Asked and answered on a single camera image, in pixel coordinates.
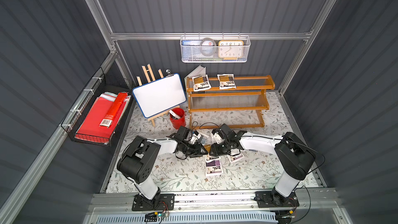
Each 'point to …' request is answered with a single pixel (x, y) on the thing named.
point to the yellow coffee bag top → (201, 82)
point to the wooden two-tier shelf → (249, 95)
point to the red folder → (90, 129)
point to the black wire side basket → (100, 82)
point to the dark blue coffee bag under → (203, 138)
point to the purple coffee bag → (213, 166)
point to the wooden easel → (152, 118)
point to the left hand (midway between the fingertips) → (206, 155)
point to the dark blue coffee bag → (233, 158)
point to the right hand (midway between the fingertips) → (212, 155)
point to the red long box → (115, 106)
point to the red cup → (178, 123)
